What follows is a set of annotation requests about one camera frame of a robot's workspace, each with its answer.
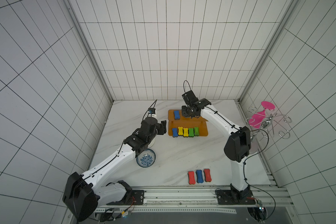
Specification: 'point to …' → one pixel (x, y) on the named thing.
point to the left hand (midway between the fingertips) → (159, 123)
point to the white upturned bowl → (151, 143)
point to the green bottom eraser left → (191, 130)
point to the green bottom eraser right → (196, 130)
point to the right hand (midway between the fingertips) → (180, 112)
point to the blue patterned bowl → (146, 158)
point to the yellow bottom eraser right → (185, 132)
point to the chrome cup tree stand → (267, 123)
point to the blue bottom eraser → (175, 132)
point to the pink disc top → (268, 105)
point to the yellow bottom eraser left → (180, 130)
